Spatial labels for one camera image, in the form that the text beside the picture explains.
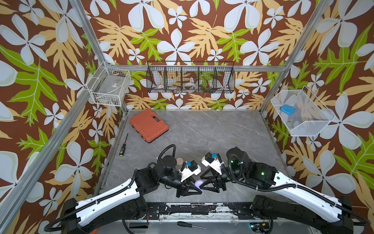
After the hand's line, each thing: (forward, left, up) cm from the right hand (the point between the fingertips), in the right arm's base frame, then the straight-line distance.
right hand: (201, 182), depth 61 cm
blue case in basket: (+41, -54, +2) cm, 68 cm away
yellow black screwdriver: (+26, +49, -21) cm, 59 cm away
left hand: (-3, 0, -2) cm, 3 cm away
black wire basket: (+67, +3, +8) cm, 68 cm away
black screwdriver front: (-13, +5, -23) cm, 27 cm away
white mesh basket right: (+36, -59, +4) cm, 69 cm away
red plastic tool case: (+47, +34, -19) cm, 61 cm away
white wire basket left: (+52, +52, +12) cm, 75 cm away
